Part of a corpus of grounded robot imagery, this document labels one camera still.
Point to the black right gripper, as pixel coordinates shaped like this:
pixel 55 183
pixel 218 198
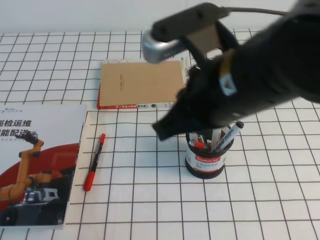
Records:
pixel 208 100

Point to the red and black marker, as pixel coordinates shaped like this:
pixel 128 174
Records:
pixel 92 171

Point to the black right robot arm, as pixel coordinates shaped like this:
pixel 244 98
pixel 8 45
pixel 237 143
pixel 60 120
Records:
pixel 279 63

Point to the black mesh pen holder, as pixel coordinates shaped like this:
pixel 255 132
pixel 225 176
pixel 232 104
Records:
pixel 200 161

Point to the grey marker tall right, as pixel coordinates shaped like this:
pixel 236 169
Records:
pixel 215 138

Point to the leaning marker black cap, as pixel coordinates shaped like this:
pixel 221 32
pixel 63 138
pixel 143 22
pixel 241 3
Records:
pixel 230 135

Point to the short silver cap marker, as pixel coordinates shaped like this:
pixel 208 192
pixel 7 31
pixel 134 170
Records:
pixel 194 139

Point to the brown kraft notebook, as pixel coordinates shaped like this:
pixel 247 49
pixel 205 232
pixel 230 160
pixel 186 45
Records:
pixel 140 83

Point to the red spine map book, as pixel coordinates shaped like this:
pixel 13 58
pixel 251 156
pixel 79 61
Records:
pixel 186 67

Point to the white grid tablecloth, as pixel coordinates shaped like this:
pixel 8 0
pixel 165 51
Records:
pixel 268 190

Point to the white robot brochure booklet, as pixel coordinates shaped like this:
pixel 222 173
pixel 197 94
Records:
pixel 39 146

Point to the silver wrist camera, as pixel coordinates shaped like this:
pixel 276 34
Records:
pixel 197 29

